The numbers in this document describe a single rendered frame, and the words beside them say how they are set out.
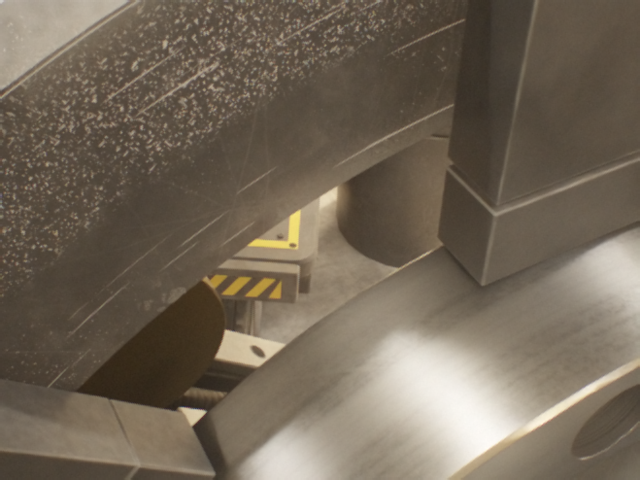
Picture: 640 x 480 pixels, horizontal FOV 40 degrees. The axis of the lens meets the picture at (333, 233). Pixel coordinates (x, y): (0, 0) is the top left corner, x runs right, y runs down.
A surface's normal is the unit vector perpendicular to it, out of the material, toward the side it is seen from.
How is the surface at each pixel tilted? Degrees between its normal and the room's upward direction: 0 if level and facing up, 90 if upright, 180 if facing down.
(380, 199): 93
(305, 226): 0
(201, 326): 90
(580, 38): 90
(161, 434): 41
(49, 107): 90
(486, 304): 13
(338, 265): 0
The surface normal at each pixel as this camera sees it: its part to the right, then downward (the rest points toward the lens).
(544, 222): 0.48, 0.60
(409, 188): -0.20, 0.67
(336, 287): 0.08, -0.75
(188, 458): 0.63, -0.74
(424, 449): -0.29, -0.57
